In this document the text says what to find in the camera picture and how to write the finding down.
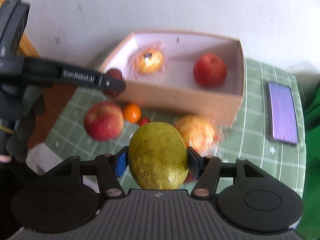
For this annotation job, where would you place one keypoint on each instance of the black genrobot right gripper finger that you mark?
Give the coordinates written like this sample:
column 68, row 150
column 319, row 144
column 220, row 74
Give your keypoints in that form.
column 17, row 70

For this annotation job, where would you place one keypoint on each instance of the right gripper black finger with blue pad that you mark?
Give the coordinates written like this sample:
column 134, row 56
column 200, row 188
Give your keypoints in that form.
column 206, row 171
column 109, row 168

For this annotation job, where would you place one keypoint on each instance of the red-yellow apple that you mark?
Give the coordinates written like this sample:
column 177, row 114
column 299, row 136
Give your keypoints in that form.
column 104, row 121

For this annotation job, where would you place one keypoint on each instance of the yellow-green pear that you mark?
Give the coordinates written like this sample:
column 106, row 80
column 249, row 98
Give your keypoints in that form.
column 157, row 156

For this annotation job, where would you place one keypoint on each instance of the dried red jujube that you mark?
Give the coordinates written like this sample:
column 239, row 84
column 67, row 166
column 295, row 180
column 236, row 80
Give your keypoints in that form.
column 116, row 74

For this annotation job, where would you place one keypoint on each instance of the black gloved hand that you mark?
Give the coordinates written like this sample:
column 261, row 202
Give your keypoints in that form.
column 19, row 108

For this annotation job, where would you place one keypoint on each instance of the wooden furniture edge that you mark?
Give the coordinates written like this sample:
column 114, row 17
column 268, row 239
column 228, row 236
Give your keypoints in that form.
column 25, row 47

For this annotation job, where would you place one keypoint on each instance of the large wrapped yellow fruit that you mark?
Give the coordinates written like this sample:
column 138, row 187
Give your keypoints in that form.
column 199, row 133

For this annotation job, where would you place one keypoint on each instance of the green checked tablecloth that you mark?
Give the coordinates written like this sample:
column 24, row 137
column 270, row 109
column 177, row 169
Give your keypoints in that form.
column 249, row 137

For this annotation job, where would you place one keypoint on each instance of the small red hawthorn berry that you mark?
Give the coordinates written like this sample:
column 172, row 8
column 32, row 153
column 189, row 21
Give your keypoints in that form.
column 143, row 121

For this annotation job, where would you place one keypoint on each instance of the small orange tangerine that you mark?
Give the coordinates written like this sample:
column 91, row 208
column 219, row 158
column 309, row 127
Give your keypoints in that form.
column 132, row 113

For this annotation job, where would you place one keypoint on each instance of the white paper on floor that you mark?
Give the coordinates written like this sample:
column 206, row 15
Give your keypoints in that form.
column 42, row 159

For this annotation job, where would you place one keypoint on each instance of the smartphone with lit screen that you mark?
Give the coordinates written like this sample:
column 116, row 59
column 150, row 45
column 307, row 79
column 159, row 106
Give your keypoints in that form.
column 284, row 126

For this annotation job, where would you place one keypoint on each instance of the open cardboard box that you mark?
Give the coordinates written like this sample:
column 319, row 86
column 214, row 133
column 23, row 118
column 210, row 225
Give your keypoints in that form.
column 174, row 89

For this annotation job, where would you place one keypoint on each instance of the red apple in box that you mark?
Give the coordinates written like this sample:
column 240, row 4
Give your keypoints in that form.
column 209, row 70

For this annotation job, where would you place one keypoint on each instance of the small wrapped yellow fruit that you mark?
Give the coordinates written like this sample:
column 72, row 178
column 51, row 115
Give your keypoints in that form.
column 148, row 60

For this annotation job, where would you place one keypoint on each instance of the green cloth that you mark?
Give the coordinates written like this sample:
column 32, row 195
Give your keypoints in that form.
column 309, row 224

